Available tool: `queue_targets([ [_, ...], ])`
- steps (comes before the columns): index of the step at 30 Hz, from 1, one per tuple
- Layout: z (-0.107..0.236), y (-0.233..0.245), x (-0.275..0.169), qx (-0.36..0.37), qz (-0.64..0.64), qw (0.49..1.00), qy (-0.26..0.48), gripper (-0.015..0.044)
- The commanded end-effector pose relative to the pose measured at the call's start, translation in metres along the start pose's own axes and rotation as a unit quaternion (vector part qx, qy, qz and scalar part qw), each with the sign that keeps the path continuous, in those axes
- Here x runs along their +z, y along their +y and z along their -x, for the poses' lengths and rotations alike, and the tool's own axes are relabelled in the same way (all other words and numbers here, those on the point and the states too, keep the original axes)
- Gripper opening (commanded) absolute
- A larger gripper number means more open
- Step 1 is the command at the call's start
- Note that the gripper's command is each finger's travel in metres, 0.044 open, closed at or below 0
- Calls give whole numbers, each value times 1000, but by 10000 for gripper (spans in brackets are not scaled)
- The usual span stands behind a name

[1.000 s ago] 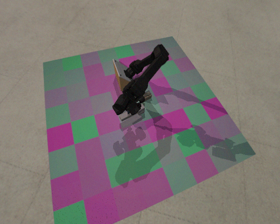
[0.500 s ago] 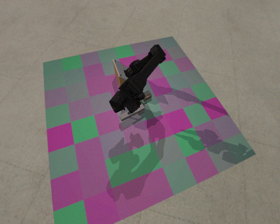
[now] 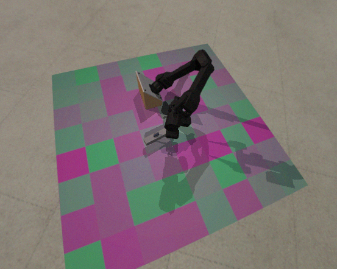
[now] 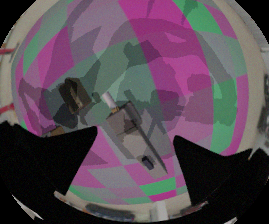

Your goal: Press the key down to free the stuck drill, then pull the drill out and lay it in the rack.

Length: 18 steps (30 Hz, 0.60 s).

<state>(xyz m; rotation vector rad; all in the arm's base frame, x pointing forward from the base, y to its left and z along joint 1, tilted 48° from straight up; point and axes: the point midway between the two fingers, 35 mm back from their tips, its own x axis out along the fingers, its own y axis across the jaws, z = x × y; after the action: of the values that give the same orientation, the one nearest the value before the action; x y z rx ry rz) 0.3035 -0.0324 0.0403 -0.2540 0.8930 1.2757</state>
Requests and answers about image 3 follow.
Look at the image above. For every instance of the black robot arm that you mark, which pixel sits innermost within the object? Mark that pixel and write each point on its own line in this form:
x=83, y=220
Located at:
x=190, y=99

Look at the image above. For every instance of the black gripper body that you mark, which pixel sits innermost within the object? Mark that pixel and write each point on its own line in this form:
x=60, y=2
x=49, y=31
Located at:
x=172, y=134

